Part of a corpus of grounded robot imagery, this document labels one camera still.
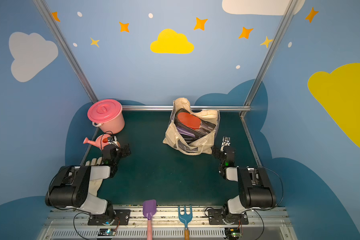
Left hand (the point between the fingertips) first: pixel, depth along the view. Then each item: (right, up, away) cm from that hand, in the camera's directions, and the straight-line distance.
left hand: (124, 144), depth 95 cm
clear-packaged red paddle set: (+43, +11, -8) cm, 45 cm away
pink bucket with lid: (-11, +19, +1) cm, 22 cm away
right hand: (+65, 0, 0) cm, 65 cm away
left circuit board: (+1, -40, -23) cm, 46 cm away
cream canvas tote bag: (+49, +1, -17) cm, 52 cm away
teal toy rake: (+39, -35, -22) cm, 57 cm away
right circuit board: (+62, -41, -23) cm, 78 cm away
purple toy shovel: (+20, -33, -17) cm, 42 cm away
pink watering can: (-13, +2, -4) cm, 14 cm away
